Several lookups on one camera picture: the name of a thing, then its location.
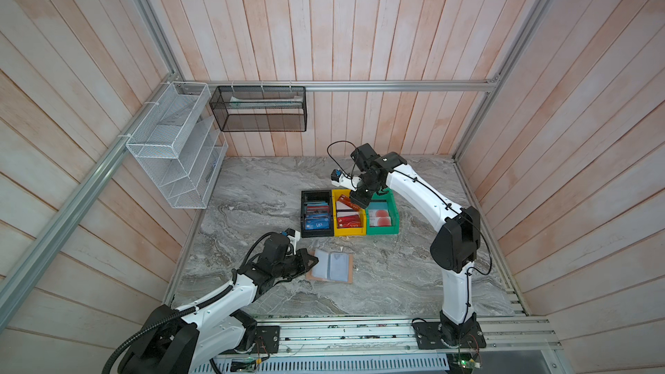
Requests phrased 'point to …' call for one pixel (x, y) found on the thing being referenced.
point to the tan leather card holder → (332, 266)
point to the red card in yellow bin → (349, 222)
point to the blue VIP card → (317, 223)
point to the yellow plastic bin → (341, 209)
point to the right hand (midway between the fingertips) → (352, 197)
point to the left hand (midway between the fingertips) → (318, 264)
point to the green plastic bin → (382, 216)
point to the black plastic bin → (308, 196)
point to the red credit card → (343, 198)
